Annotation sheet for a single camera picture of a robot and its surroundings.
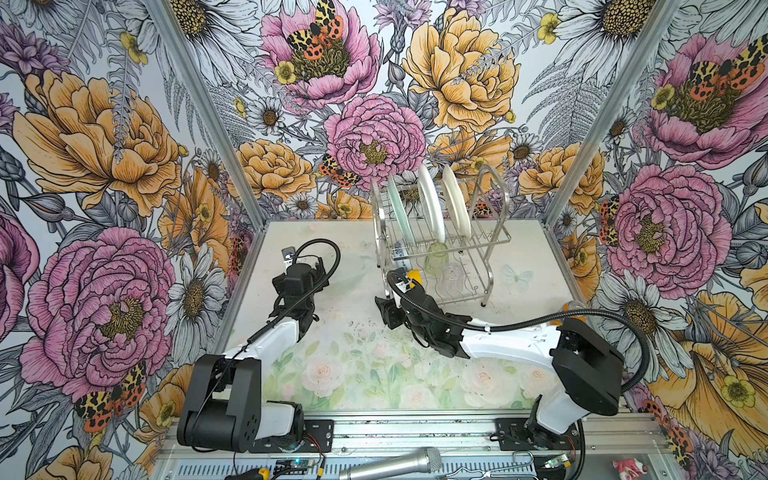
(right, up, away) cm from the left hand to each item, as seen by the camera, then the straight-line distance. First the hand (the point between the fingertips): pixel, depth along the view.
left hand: (303, 276), depth 90 cm
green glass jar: (+40, +3, +6) cm, 41 cm away
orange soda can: (+76, -8, -4) cm, 77 cm away
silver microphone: (+34, -39, -23) cm, 56 cm away
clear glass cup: (+45, -1, 0) cm, 45 cm away
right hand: (+25, -7, -7) cm, 27 cm away
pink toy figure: (+79, -40, -23) cm, 91 cm away
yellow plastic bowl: (+34, 0, +9) cm, 35 cm away
